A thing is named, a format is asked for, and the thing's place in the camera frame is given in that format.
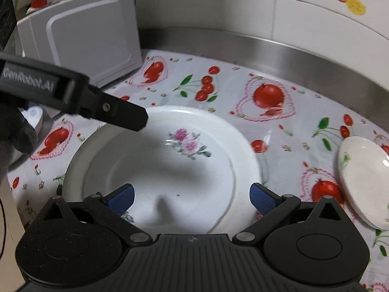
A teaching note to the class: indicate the white deep plate green print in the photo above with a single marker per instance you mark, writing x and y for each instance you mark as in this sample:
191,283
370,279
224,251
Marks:
363,170

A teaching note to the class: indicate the white plate pink roses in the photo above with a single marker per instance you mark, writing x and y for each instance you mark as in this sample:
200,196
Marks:
182,179

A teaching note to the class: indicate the steel counter backsplash rim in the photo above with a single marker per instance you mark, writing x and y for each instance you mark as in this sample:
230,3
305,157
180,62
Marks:
327,77

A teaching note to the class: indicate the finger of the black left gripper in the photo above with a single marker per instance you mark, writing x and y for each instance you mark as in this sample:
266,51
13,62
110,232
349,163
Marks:
93,103

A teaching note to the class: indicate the white microwave oven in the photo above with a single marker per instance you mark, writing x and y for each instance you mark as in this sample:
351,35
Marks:
98,38

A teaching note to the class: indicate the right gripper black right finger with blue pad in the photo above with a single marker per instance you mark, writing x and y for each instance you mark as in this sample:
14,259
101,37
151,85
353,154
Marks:
275,210

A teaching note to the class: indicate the black gloved hand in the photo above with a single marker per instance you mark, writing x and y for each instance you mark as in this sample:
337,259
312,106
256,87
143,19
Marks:
16,133

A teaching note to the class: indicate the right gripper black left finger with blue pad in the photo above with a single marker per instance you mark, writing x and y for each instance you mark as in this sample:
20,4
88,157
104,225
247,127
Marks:
108,210

